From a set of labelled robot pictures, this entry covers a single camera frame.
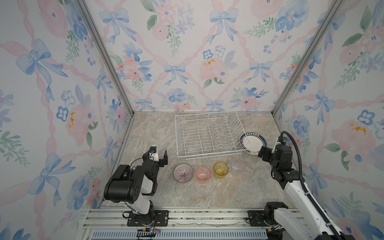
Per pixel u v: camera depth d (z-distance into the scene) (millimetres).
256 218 720
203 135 1065
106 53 860
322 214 434
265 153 732
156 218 732
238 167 906
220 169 899
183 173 879
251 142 1023
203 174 879
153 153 766
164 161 822
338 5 679
